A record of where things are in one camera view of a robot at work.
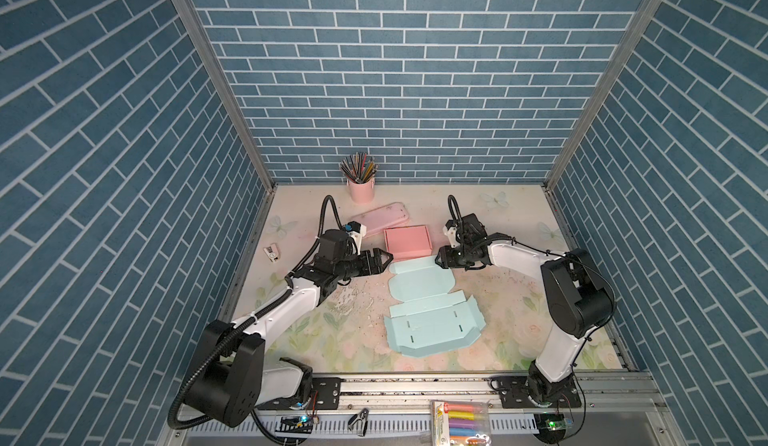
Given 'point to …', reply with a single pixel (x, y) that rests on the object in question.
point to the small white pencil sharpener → (272, 252)
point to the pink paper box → (408, 242)
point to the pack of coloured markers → (460, 423)
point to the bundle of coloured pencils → (359, 168)
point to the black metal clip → (362, 416)
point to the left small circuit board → (294, 424)
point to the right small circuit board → (551, 426)
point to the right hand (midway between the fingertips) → (440, 256)
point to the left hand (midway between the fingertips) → (384, 259)
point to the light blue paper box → (429, 317)
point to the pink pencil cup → (362, 193)
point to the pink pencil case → (383, 217)
